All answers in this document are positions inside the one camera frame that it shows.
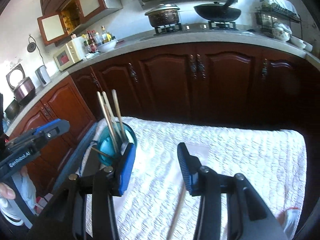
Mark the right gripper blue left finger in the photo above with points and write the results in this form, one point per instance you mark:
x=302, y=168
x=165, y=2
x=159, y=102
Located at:
x=122, y=172

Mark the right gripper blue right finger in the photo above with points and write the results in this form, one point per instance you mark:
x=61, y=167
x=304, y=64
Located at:
x=190, y=169

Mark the light wooden chopstick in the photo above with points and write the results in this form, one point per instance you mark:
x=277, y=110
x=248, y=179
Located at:
x=111, y=115
x=177, y=212
x=116, y=104

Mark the gold metal spoon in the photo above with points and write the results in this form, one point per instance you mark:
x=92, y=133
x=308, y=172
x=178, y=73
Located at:
x=99, y=152

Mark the gloved left hand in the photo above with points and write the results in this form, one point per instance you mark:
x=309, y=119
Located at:
x=26, y=189

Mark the white quilted table cloth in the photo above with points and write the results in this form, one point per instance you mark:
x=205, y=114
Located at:
x=249, y=177

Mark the floral ceramic utensil holder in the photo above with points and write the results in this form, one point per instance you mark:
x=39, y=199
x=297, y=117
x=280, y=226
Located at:
x=114, y=149

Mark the purple rice cooker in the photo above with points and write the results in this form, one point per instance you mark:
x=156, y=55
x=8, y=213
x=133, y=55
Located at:
x=25, y=90

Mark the grey electric kettle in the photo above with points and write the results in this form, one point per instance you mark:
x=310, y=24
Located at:
x=43, y=76

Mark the dark wooden lower cabinets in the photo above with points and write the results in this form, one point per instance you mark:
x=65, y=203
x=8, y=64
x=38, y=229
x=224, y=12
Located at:
x=206, y=83

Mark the cream microwave oven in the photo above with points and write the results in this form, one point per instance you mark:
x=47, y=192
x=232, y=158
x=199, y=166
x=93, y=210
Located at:
x=70, y=53

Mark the red sauce bottle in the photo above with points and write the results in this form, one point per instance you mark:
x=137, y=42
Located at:
x=92, y=42

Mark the white mixing bowl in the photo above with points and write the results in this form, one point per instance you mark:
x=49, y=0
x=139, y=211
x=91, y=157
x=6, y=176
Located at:
x=107, y=46

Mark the gas stove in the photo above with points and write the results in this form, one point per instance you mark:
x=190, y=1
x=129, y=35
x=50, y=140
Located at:
x=196, y=27

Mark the yellow oil bottle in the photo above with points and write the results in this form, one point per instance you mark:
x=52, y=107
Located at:
x=106, y=37

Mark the steel cooking pot with lid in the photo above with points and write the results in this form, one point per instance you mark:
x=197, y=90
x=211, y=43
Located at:
x=163, y=14

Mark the black wok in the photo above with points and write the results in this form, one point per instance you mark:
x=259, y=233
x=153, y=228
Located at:
x=217, y=12

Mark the black dish drying rack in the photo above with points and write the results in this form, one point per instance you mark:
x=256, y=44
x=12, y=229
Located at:
x=271, y=11

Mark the upper wooden wall cabinet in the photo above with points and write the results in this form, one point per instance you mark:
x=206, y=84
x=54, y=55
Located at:
x=62, y=18

